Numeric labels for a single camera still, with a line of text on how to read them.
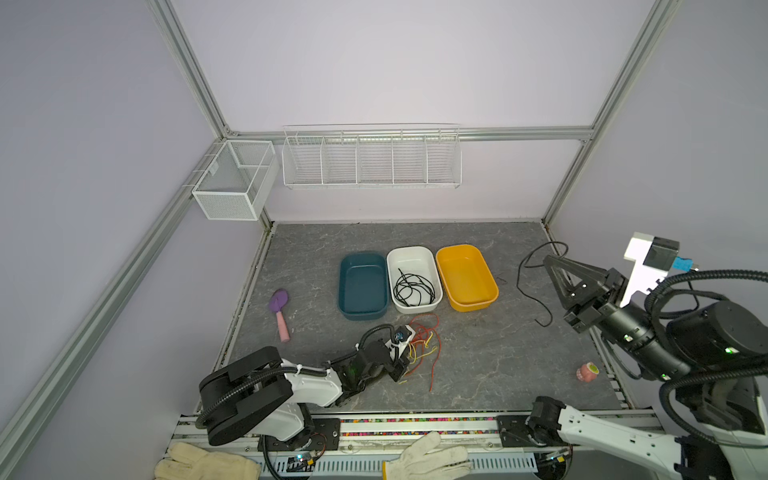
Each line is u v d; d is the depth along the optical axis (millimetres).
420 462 706
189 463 696
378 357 632
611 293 376
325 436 731
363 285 993
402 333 717
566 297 419
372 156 972
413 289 997
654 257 341
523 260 526
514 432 736
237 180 997
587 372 795
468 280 1013
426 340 894
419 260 1078
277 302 964
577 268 410
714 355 296
